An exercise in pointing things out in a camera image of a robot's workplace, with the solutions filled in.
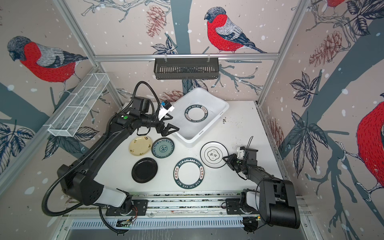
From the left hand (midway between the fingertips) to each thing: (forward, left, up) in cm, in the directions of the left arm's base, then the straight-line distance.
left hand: (173, 122), depth 72 cm
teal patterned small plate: (+2, +11, -29) cm, 31 cm away
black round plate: (-13, +19, -29) cm, 37 cm away
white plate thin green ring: (-4, -21, -29) cm, 36 cm away
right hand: (-9, -28, -29) cm, 41 cm away
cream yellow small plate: (+3, +25, -28) cm, 38 cm away
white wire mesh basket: (+11, +52, +2) cm, 53 cm away
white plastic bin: (+15, -7, -31) cm, 35 cm away
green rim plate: (+31, -12, -29) cm, 44 cm away
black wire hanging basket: (+51, -4, -1) cm, 51 cm away
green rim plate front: (-15, -7, -30) cm, 34 cm away
